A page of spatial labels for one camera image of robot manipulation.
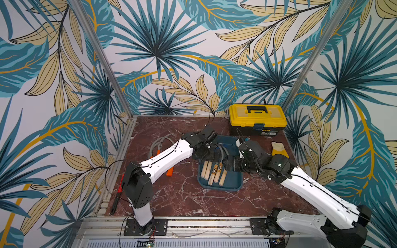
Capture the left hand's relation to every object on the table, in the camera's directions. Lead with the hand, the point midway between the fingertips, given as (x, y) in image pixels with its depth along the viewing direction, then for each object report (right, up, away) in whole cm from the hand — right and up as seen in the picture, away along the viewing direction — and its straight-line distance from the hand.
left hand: (210, 159), depth 79 cm
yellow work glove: (+46, +3, +21) cm, 51 cm away
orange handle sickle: (-22, -9, +11) cm, 27 cm away
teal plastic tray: (+14, -13, +8) cm, 21 cm away
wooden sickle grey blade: (-3, -7, +11) cm, 14 cm away
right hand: (+9, 0, -8) cm, 12 cm away
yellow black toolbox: (+29, +21, +14) cm, 39 cm away
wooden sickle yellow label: (+2, -12, +9) cm, 15 cm away
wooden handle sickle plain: (+9, -9, +10) cm, 17 cm away
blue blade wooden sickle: (0, -8, +11) cm, 14 cm away
